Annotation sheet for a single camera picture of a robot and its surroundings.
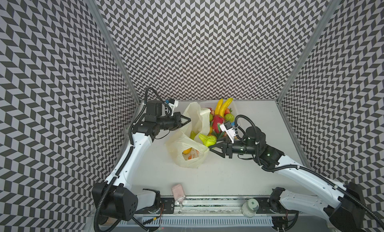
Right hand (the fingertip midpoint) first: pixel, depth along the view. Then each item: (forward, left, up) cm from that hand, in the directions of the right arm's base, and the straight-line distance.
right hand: (210, 152), depth 65 cm
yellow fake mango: (-1, +10, +4) cm, 11 cm away
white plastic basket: (+44, -4, -16) cm, 47 cm away
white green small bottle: (-19, -16, -15) cm, 29 cm away
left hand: (+14, +9, +4) cm, 17 cm away
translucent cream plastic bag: (+1, +10, +6) cm, 11 cm away
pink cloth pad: (-12, +16, -17) cm, 26 cm away
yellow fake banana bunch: (+39, -10, -15) cm, 43 cm away
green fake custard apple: (+2, +1, +6) cm, 7 cm away
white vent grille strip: (-23, +6, -25) cm, 34 cm away
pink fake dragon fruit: (+28, -7, -14) cm, 32 cm away
